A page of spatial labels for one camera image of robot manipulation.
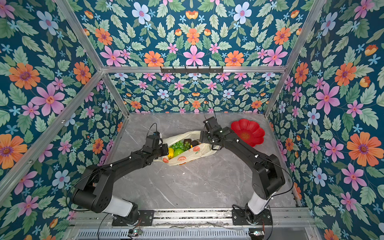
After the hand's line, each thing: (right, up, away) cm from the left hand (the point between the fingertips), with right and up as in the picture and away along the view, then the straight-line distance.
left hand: (170, 144), depth 91 cm
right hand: (+22, +4, -3) cm, 23 cm away
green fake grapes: (+6, -1, +6) cm, 8 cm away
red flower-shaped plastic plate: (+54, +7, +19) cm, 58 cm away
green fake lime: (+5, -5, -1) cm, 7 cm away
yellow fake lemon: (0, -6, -1) cm, 6 cm away
